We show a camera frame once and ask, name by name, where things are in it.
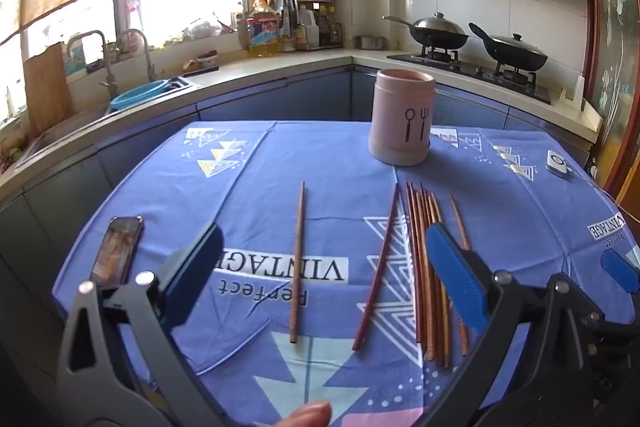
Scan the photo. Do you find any teal packet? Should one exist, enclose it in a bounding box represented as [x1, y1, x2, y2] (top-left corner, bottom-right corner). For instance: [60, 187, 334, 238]
[65, 44, 91, 75]

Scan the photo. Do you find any yellow cooking oil bottle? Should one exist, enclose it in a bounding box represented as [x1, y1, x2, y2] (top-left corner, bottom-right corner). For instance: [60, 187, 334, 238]
[239, 0, 282, 58]

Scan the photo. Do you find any light brown chopstick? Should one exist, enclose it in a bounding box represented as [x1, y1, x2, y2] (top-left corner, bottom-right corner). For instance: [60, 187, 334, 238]
[289, 181, 306, 347]

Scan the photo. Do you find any white kitchen countertop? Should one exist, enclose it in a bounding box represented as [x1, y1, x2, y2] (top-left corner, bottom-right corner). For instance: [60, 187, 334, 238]
[0, 49, 603, 202]

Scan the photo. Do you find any dark flower-patterned door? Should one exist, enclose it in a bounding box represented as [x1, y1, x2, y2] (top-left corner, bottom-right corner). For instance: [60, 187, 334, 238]
[580, 0, 640, 208]

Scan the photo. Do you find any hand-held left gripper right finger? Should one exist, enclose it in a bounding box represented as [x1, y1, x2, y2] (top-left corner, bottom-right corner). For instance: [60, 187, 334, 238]
[415, 223, 590, 427]

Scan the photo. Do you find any row of wooden chopsticks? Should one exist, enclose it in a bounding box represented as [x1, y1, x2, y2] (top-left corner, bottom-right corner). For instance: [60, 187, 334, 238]
[405, 181, 472, 369]

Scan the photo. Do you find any wooden cutting board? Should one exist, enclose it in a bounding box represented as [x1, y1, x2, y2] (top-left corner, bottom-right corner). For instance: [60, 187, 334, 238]
[22, 42, 73, 138]

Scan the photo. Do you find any white plastic rack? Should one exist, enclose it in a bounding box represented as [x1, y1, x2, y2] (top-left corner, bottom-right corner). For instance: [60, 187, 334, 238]
[557, 76, 587, 110]

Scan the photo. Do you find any black gas stove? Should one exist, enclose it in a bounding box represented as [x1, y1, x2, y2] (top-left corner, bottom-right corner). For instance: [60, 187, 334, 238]
[387, 47, 553, 105]

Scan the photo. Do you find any wok with silver lid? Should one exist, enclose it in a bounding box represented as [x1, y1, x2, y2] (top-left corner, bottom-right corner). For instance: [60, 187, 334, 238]
[382, 12, 471, 50]

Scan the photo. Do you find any smartphone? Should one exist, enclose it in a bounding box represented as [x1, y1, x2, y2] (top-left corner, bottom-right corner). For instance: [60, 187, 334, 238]
[89, 216, 145, 290]

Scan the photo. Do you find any blue plastic basin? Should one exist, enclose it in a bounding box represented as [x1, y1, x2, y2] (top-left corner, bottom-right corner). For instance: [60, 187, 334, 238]
[109, 79, 172, 112]

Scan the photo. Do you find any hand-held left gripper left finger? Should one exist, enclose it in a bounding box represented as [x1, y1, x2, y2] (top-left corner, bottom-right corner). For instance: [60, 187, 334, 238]
[57, 223, 225, 427]

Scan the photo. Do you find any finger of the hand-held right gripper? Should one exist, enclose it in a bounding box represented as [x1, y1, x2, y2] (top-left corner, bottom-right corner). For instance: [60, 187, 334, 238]
[599, 248, 640, 294]
[589, 309, 640, 408]

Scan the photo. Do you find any metal faucet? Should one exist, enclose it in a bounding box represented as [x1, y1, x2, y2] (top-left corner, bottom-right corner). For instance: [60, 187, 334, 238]
[66, 30, 117, 100]
[117, 28, 158, 82]

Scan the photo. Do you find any black spice rack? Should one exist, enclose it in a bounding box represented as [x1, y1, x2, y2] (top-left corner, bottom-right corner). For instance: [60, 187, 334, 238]
[280, 0, 346, 52]

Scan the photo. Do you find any small white device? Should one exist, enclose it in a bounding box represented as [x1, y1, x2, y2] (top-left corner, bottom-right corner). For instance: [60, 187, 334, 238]
[545, 150, 572, 180]

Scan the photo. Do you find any blue printed tablecloth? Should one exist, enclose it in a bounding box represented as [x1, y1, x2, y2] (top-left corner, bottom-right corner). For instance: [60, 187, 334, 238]
[52, 121, 640, 427]

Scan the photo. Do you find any person's left hand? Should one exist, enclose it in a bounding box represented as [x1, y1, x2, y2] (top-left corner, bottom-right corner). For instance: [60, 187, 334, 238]
[278, 399, 333, 427]

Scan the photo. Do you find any steel sink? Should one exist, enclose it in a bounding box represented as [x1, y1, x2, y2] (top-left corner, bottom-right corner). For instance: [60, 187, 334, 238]
[15, 77, 201, 168]

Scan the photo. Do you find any black pan with lid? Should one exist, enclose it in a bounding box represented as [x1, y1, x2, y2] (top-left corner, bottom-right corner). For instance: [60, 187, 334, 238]
[468, 23, 549, 72]

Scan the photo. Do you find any dark red chopstick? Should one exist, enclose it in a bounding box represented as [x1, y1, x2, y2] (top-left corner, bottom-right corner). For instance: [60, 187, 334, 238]
[352, 183, 401, 352]

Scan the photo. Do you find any pink utensil holder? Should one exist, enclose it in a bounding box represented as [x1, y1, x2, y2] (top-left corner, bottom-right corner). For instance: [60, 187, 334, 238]
[368, 68, 437, 166]

